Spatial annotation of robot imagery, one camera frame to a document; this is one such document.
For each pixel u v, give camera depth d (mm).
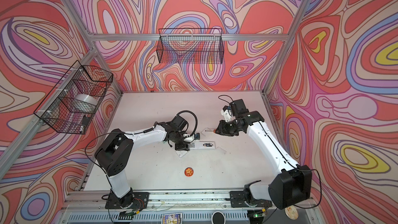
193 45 959
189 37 865
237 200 733
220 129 676
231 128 656
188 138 791
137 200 732
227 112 731
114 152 491
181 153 867
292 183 388
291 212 702
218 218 653
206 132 979
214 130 784
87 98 735
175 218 677
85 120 733
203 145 889
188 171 822
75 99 688
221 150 907
